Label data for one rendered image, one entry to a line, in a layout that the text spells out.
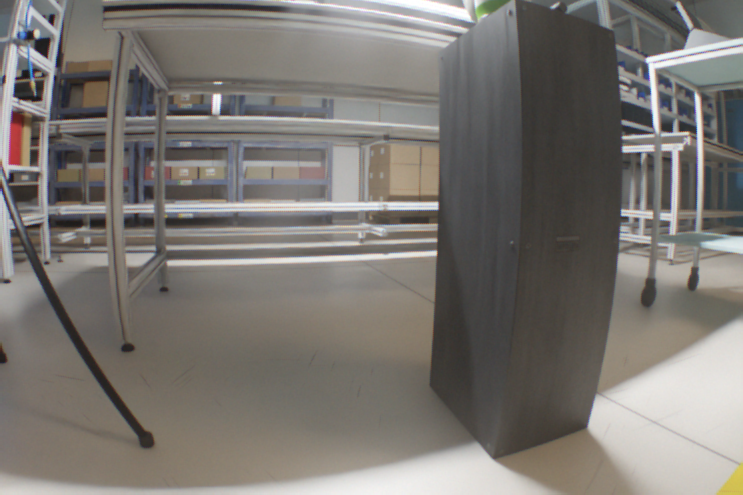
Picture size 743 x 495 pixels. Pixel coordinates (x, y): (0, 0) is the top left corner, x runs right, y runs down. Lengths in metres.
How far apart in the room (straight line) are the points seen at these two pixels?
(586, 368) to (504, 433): 0.20
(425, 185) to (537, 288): 4.24
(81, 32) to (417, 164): 4.97
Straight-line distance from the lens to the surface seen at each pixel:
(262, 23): 1.13
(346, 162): 5.55
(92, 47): 6.07
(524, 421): 0.77
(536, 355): 0.71
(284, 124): 2.61
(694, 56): 1.82
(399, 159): 4.71
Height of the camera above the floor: 0.49
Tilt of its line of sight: 4 degrees down
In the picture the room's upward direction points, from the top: 1 degrees clockwise
